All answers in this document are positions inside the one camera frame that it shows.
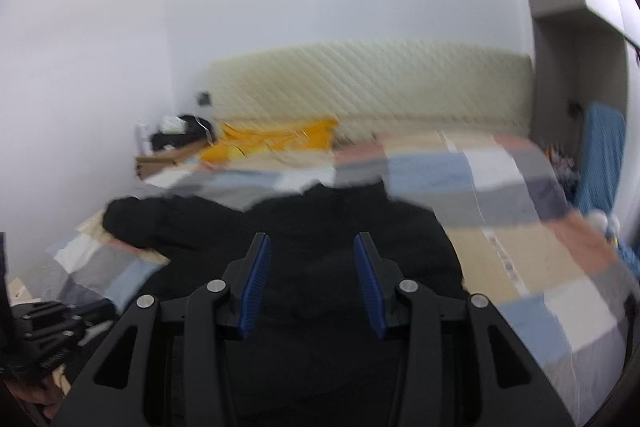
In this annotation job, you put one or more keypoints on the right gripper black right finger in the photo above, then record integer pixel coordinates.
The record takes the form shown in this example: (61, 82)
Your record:
(378, 279)

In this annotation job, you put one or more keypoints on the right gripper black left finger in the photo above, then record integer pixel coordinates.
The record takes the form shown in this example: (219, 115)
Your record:
(246, 280)

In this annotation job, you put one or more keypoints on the blue towel on chair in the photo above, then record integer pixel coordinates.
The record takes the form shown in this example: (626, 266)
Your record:
(601, 158)

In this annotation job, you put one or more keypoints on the white tissue box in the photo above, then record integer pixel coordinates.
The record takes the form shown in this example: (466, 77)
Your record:
(173, 125)

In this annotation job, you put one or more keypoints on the black puffer jacket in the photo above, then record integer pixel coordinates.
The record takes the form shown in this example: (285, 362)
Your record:
(312, 359)

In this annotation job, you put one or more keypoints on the grey wardrobe cabinet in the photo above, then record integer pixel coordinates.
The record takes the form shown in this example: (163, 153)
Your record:
(583, 50)

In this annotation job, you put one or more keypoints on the black clothes on nightstand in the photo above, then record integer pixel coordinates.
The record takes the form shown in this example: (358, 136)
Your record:
(197, 129)

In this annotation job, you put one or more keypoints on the patchwork checkered bed quilt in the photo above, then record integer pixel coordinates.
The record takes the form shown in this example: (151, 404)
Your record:
(558, 283)

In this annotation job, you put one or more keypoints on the wall socket with charger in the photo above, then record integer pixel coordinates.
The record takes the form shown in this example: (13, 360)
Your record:
(203, 99)

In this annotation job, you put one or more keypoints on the yellow pillow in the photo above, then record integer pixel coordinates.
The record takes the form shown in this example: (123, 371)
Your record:
(237, 141)

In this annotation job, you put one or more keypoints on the wooden bedside table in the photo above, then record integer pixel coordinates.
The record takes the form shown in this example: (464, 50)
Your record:
(146, 166)

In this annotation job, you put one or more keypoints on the cream quilted headboard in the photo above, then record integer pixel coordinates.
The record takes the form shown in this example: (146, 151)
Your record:
(375, 86)

